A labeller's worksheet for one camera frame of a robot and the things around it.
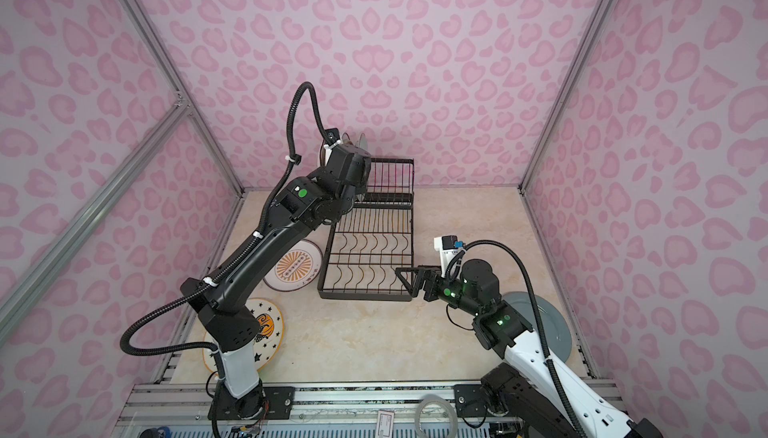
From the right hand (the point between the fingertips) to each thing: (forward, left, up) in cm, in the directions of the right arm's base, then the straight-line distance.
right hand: (407, 272), depth 70 cm
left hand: (+20, +14, +15) cm, 29 cm away
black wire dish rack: (+25, +12, -23) cm, 36 cm away
